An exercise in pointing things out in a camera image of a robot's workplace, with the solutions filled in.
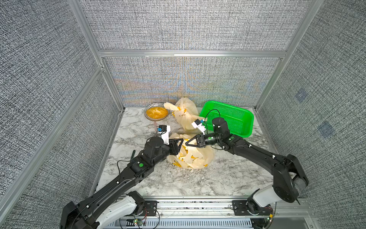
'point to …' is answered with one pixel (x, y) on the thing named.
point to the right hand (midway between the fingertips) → (186, 142)
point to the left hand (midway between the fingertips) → (184, 139)
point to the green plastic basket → (240, 123)
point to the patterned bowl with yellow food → (156, 111)
